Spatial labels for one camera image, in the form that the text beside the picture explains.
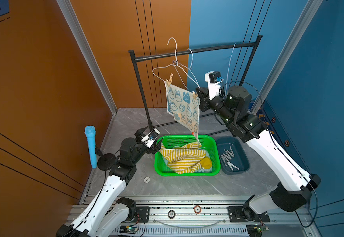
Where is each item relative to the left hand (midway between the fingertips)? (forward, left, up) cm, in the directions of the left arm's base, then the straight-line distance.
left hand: (153, 130), depth 75 cm
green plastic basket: (+4, -33, -19) cm, 38 cm away
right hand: (+5, -21, +23) cm, 32 cm away
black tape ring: (-33, -10, -26) cm, 44 cm away
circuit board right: (-39, -51, -27) cm, 70 cm away
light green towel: (-11, -31, -24) cm, 41 cm away
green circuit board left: (-40, +11, -27) cm, 49 cm away
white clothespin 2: (+1, -47, -24) cm, 53 cm away
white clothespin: (-1, -45, -25) cm, 51 cm away
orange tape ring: (-31, -23, -26) cm, 47 cm away
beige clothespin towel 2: (-2, -42, -24) cm, 48 cm away
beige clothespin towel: (-7, -46, -25) cm, 53 cm away
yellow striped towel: (-9, -18, -13) cm, 24 cm away
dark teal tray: (-3, -48, -25) cm, 54 cm away
